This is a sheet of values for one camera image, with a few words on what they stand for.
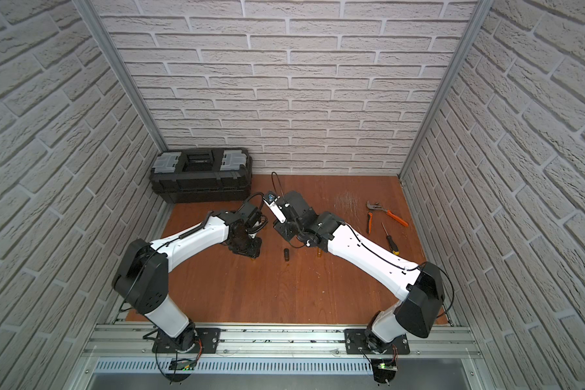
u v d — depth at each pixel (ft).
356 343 2.42
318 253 1.73
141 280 1.51
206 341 2.43
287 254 2.88
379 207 3.50
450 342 2.48
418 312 1.29
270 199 2.08
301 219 1.78
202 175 3.20
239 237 2.29
